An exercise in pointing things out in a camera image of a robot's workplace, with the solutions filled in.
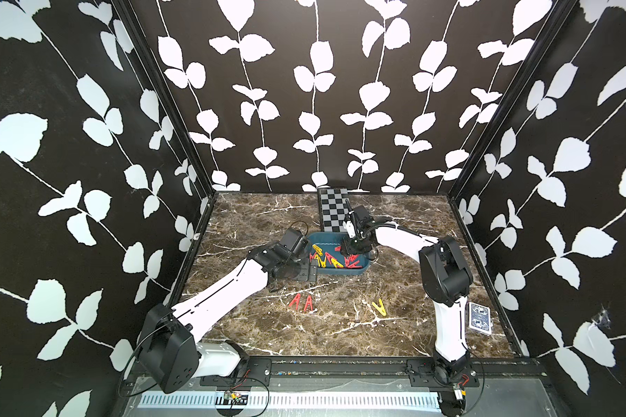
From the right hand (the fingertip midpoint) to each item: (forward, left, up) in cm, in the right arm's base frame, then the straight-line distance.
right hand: (344, 245), depth 98 cm
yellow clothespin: (-23, -11, -3) cm, 26 cm away
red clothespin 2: (-22, +13, -3) cm, 25 cm away
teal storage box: (0, +7, -3) cm, 8 cm away
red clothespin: (-20, +17, -3) cm, 27 cm away
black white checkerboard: (+20, +4, -1) cm, 20 cm away
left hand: (-15, +14, +10) cm, 22 cm away
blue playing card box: (-26, -44, -3) cm, 51 cm away
